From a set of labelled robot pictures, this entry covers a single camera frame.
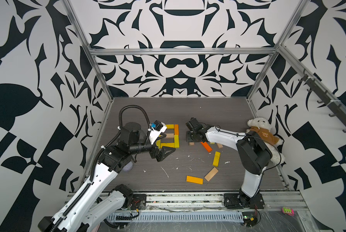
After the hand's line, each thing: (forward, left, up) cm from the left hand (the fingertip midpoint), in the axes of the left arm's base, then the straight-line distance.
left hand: (167, 138), depth 66 cm
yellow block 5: (+1, -29, -26) cm, 39 cm away
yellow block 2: (+11, +6, -26) cm, 29 cm away
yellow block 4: (-3, -20, 0) cm, 20 cm away
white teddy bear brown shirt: (+17, -61, -19) cm, 66 cm away
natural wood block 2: (+9, -15, -24) cm, 30 cm away
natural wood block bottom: (-9, -24, -27) cm, 37 cm away
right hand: (+16, -13, -24) cm, 32 cm away
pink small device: (-27, -57, -25) cm, 68 cm away
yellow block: (+13, -5, -27) cm, 31 cm away
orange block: (+21, -6, -26) cm, 34 cm away
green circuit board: (-29, -39, -29) cm, 56 cm away
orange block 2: (+9, -25, -27) cm, 38 cm away
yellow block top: (+25, -2, -27) cm, 37 cm away
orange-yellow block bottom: (-11, -14, -27) cm, 33 cm away
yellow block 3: (+10, -2, -27) cm, 29 cm away
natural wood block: (+18, -1, -28) cm, 33 cm away
